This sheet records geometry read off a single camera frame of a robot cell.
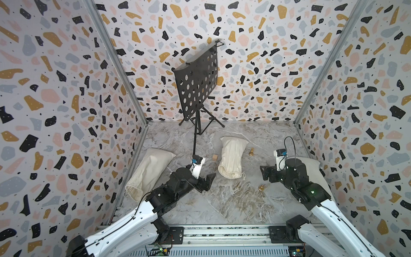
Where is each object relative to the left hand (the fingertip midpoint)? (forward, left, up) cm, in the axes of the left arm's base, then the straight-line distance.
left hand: (209, 170), depth 73 cm
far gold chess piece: (+23, -26, -20) cm, 40 cm away
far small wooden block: (+19, -3, -19) cm, 27 cm away
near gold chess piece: (-1, -28, -19) cm, 34 cm away
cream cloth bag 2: (+11, +32, -12) cm, 36 cm away
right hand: (+3, -29, -3) cm, 29 cm away
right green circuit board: (-29, -39, -22) cm, 53 cm away
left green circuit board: (-28, +23, -22) cm, 42 cm away
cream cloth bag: (+13, -12, -11) cm, 21 cm away
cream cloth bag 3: (+3, -55, -11) cm, 56 cm away
